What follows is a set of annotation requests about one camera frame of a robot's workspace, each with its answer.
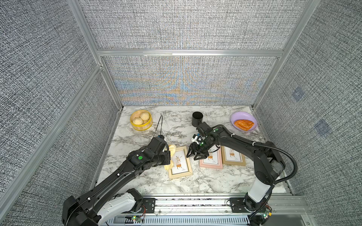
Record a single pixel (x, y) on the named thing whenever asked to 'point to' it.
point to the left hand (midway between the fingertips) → (173, 156)
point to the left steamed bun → (137, 121)
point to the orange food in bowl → (244, 125)
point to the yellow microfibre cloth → (172, 148)
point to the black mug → (197, 118)
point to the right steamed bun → (145, 116)
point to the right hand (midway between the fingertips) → (189, 154)
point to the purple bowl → (244, 115)
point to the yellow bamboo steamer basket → (146, 125)
